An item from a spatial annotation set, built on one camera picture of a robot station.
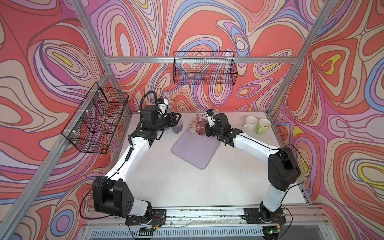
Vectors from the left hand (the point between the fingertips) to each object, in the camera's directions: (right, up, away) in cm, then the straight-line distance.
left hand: (180, 114), depth 77 cm
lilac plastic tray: (+9, -22, +20) cm, 31 cm away
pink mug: (+10, -6, +19) cm, 22 cm away
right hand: (+15, -7, +13) cm, 21 cm away
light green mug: (+54, -6, +22) cm, 59 cm away
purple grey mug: (-4, -8, +25) cm, 26 cm away
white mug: (+47, -3, +26) cm, 54 cm away
